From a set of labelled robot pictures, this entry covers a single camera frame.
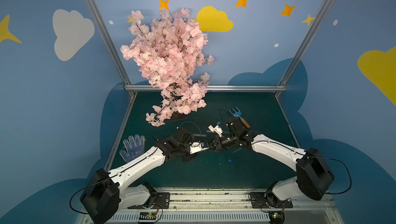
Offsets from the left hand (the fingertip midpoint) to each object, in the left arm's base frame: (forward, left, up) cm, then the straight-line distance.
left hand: (197, 147), depth 81 cm
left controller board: (-30, +23, -14) cm, 41 cm away
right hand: (-2, -5, +5) cm, 7 cm away
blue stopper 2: (-4, -19, -10) cm, 21 cm away
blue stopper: (+8, -11, +11) cm, 17 cm away
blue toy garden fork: (+31, -28, -10) cm, 43 cm away
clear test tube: (+4, -13, +10) cm, 17 cm away
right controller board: (-29, -39, -13) cm, 51 cm away
